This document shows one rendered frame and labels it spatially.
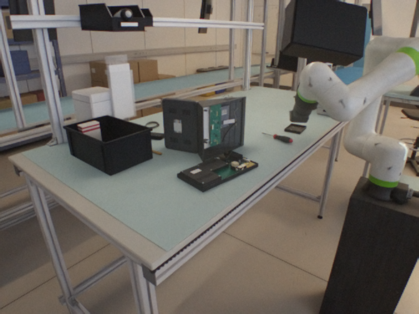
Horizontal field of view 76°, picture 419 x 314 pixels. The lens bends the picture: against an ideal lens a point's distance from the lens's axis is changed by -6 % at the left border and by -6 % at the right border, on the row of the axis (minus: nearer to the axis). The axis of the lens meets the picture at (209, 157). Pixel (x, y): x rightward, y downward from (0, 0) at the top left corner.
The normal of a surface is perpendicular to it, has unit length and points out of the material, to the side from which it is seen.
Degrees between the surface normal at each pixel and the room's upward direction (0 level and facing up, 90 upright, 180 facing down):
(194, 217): 0
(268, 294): 0
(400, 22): 90
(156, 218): 0
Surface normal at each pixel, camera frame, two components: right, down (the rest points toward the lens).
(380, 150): -0.91, 0.14
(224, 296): 0.00, -0.91
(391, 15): -0.63, 0.32
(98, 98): 0.78, 0.26
